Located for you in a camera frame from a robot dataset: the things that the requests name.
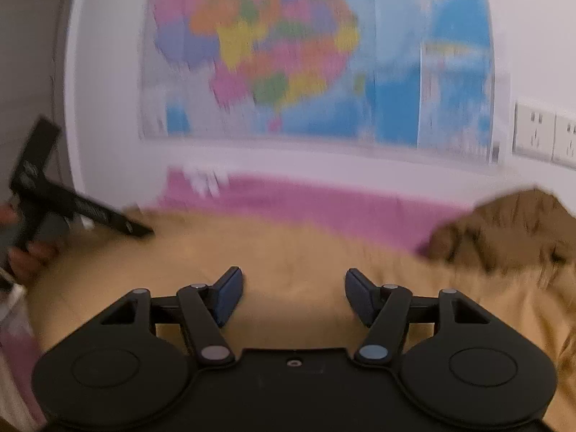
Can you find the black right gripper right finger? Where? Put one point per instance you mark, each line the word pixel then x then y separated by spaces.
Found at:
pixel 384 311

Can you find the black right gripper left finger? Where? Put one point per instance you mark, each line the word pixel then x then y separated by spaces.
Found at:
pixel 205 309

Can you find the mustard yellow puffer jacket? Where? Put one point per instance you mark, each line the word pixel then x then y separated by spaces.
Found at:
pixel 514 255

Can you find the person's left hand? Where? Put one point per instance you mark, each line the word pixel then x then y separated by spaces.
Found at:
pixel 28 263

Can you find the pink floral bed sheet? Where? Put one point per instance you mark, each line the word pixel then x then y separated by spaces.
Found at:
pixel 292 202

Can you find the white left wall socket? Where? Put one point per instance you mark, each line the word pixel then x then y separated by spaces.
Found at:
pixel 533 134

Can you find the white wall socket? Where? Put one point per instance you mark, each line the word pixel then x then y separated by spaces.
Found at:
pixel 565 140
pixel 533 134

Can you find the white middle wall socket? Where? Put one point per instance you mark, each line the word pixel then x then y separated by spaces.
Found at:
pixel 565 140

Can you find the colourful wall map poster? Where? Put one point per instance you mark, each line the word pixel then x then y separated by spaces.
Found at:
pixel 415 74

